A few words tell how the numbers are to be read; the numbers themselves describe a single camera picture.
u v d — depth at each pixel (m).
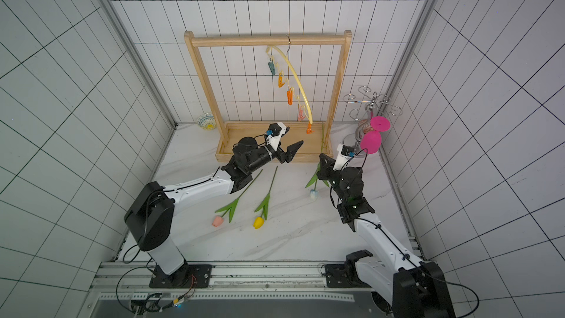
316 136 1.12
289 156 0.69
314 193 0.80
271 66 0.93
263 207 0.88
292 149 0.68
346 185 0.60
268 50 0.92
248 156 0.61
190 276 0.72
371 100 0.88
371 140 1.00
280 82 0.90
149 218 0.45
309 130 0.79
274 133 0.63
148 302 1.07
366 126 0.99
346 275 0.72
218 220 0.84
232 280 0.73
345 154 0.67
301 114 0.81
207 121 1.18
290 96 0.84
